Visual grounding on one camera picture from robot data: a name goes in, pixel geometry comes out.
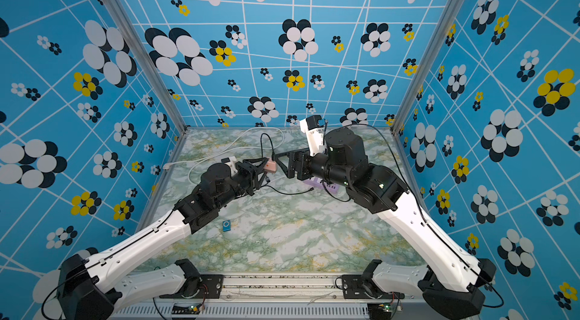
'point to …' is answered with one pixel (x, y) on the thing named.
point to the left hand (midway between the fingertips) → (273, 160)
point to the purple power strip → (318, 183)
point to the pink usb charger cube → (270, 166)
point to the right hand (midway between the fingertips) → (288, 154)
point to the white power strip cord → (168, 166)
